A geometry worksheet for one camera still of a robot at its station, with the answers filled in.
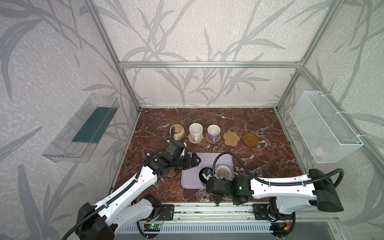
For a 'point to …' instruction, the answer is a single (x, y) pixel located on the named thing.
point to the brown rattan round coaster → (206, 138)
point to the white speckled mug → (196, 132)
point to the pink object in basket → (317, 152)
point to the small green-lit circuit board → (153, 227)
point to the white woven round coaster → (195, 142)
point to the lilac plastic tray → (190, 177)
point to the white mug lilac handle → (213, 133)
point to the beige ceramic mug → (179, 132)
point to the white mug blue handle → (223, 171)
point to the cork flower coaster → (231, 139)
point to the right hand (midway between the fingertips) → (209, 186)
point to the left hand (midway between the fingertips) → (197, 159)
